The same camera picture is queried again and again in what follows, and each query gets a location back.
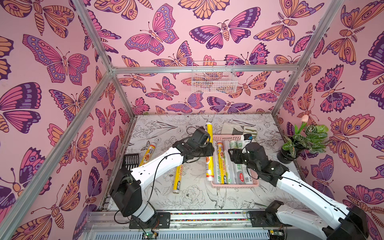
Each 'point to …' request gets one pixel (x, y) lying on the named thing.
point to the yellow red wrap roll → (210, 160)
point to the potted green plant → (311, 138)
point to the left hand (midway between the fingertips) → (214, 149)
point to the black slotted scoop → (130, 161)
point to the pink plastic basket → (229, 142)
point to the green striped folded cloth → (236, 129)
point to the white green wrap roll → (250, 180)
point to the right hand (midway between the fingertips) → (230, 151)
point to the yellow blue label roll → (177, 179)
